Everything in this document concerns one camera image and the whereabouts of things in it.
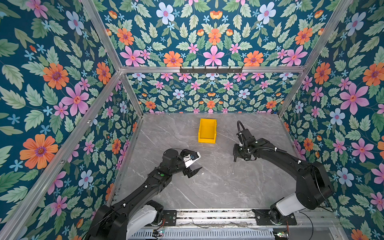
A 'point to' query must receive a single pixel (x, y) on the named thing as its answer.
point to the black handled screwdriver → (235, 159)
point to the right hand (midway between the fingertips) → (234, 152)
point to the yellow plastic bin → (207, 131)
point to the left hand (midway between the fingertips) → (198, 156)
